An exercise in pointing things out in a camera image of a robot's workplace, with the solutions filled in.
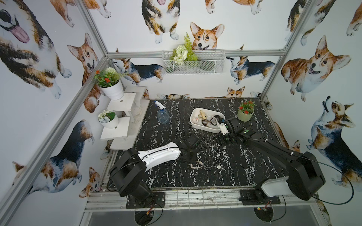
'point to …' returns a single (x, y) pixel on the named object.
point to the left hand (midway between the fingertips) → (194, 158)
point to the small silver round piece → (218, 166)
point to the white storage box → (215, 129)
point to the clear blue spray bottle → (163, 115)
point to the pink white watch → (194, 120)
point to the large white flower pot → (109, 82)
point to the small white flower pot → (108, 118)
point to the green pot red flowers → (245, 110)
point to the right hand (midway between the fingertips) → (218, 137)
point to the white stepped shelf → (124, 136)
